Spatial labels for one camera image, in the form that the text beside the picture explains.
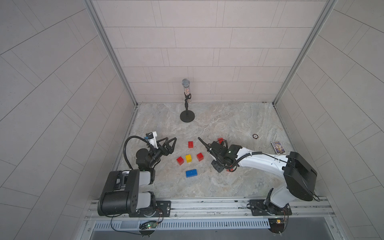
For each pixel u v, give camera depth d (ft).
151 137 2.37
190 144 3.05
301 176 1.39
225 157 1.99
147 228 2.12
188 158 2.78
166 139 2.71
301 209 2.36
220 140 3.16
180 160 2.77
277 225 2.23
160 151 2.41
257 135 3.24
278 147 2.99
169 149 2.37
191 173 2.65
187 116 3.53
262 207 2.36
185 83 2.80
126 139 2.02
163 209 2.32
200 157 2.81
